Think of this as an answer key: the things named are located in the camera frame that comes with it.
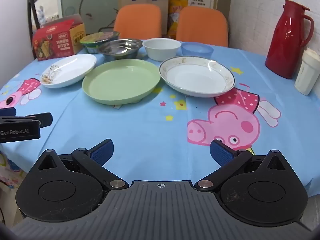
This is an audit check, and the white cup with lid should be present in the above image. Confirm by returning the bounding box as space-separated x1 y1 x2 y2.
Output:
295 48 320 95

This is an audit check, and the white floral plate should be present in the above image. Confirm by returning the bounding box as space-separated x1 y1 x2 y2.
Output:
40 54 97 88

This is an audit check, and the green plastic plate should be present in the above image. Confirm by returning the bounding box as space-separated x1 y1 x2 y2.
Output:
82 59 161 105

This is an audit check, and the stainless steel bowl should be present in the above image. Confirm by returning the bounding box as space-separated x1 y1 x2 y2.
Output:
98 39 143 61

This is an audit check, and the white gold-rimmed plate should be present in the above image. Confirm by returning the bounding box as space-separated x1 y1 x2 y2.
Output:
159 56 235 98

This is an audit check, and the red thermos jug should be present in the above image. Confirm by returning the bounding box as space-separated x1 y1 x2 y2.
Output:
265 0 314 79

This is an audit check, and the yellow snack bag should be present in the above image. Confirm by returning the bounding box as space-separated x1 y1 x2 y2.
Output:
167 0 188 39

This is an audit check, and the right orange chair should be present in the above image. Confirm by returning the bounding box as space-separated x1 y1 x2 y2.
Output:
176 6 228 47

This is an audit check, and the red cracker box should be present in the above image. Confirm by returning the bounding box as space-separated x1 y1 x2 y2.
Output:
32 14 86 61

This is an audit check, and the brown paper bag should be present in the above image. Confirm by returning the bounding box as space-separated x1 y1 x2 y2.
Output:
118 0 169 35

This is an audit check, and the blue cartoon tablecloth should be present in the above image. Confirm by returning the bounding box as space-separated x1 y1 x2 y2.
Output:
1 46 319 196

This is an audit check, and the blue plastic bowl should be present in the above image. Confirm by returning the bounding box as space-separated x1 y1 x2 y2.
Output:
181 42 214 59

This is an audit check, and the left orange chair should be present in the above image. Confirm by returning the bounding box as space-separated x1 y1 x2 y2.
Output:
113 4 162 40

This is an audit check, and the white ceramic bowl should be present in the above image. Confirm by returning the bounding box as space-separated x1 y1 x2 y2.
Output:
143 38 181 62

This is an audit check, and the orange chair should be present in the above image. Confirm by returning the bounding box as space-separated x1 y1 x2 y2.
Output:
113 4 162 40
176 6 228 47

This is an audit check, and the green instant noodle bowl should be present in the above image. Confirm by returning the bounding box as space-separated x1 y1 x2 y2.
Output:
80 31 120 54

